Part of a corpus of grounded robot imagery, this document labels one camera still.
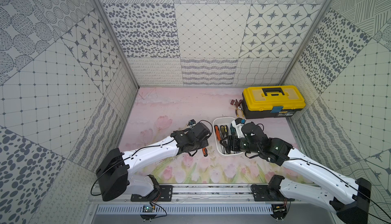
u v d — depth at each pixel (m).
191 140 0.59
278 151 0.50
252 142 0.55
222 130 0.95
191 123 0.75
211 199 0.73
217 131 0.95
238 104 1.08
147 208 0.71
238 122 0.66
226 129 0.95
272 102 0.90
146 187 0.61
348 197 0.39
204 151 0.76
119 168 0.40
